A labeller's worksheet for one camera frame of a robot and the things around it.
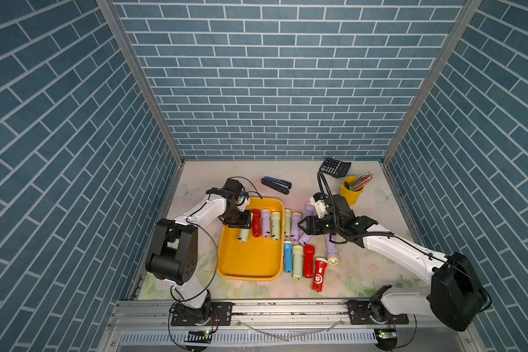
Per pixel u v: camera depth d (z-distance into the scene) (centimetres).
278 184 109
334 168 116
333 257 84
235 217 77
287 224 93
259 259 86
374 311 66
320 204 76
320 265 83
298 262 82
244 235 87
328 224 71
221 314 73
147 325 73
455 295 42
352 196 98
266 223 92
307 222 74
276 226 91
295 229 90
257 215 95
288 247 86
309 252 85
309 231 74
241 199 82
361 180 94
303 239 89
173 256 46
